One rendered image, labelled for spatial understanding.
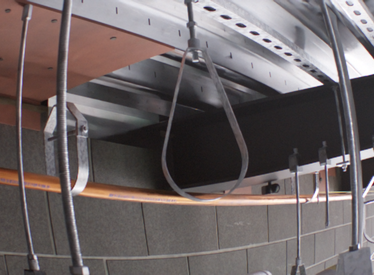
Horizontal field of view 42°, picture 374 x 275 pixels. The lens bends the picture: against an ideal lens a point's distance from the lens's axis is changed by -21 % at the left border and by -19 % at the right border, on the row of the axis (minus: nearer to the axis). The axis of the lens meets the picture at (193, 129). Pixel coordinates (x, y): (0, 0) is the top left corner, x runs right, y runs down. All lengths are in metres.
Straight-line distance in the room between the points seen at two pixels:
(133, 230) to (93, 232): 0.18
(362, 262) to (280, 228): 1.88
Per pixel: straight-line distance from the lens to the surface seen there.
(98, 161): 1.53
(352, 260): 0.60
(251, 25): 0.98
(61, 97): 0.42
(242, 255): 2.12
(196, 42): 0.81
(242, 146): 0.79
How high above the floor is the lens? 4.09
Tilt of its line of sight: 12 degrees up
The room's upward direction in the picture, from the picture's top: 5 degrees counter-clockwise
